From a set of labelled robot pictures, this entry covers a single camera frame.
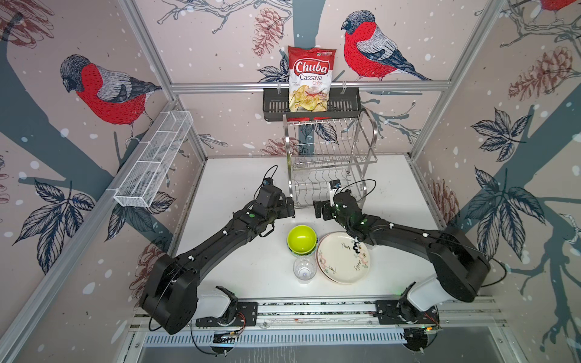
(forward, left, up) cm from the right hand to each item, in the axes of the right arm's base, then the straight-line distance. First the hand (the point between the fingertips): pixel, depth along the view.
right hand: (320, 203), depth 88 cm
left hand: (-3, +14, +5) cm, 15 cm away
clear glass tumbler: (-21, +6, -12) cm, 25 cm away
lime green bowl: (-13, +7, -7) cm, 16 cm away
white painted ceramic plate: (-19, -7, -10) cm, 22 cm away
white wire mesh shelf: (-8, +59, +21) cm, 63 cm away
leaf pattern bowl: (-19, +6, -5) cm, 20 cm away
